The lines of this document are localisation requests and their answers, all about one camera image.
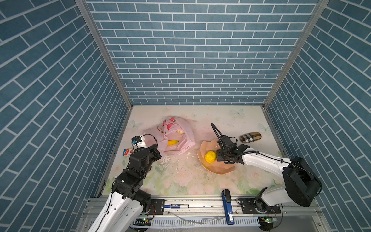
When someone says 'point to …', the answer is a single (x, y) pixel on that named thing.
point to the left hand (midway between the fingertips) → (162, 144)
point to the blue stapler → (228, 208)
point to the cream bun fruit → (180, 132)
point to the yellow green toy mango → (172, 142)
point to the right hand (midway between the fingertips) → (219, 155)
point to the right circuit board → (268, 219)
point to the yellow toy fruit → (210, 156)
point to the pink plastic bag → (174, 136)
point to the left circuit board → (143, 222)
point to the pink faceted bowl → (217, 167)
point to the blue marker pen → (177, 206)
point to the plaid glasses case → (250, 137)
